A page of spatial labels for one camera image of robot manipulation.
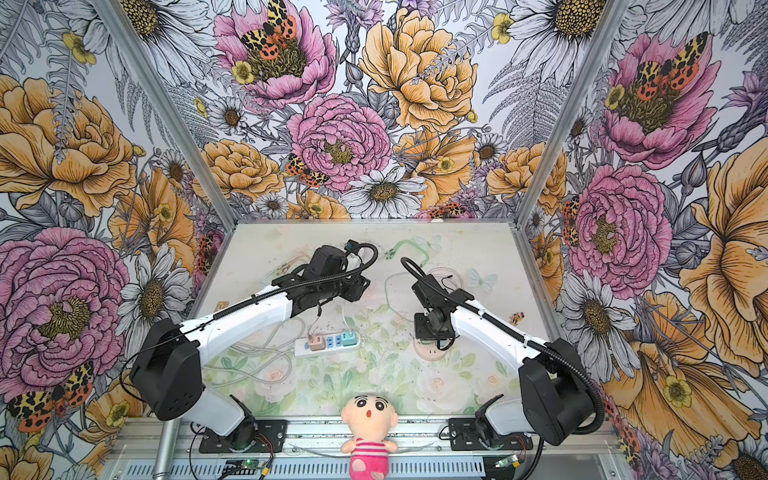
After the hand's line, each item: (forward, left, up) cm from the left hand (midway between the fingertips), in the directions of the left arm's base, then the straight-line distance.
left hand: (358, 286), depth 86 cm
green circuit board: (-39, +24, -15) cm, 48 cm away
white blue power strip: (-12, +7, -12) cm, 18 cm away
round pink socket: (-15, -20, -11) cm, 27 cm away
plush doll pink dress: (-32, -4, -6) cm, 33 cm away
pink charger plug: (-13, +11, -8) cm, 19 cm away
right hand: (-13, -19, -8) cm, 25 cm away
